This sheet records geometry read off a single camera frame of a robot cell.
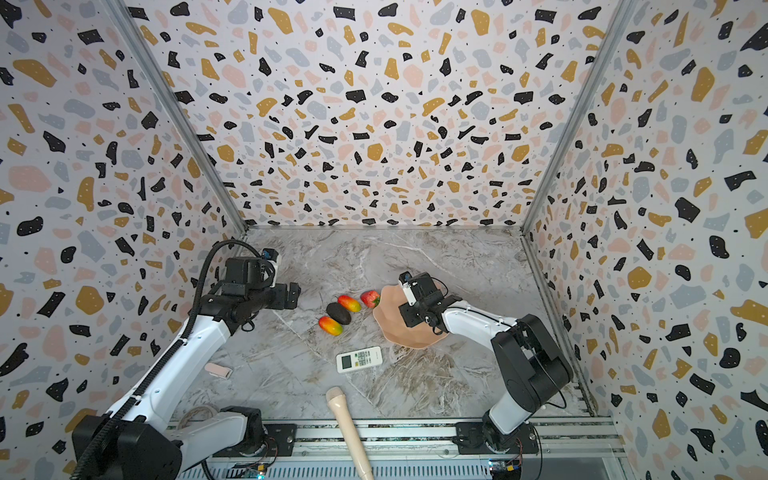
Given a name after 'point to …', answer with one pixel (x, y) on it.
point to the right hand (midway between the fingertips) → (405, 302)
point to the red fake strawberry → (370, 298)
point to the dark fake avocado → (339, 313)
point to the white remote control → (359, 359)
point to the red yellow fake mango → (349, 303)
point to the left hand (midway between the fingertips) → (281, 282)
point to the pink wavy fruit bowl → (388, 319)
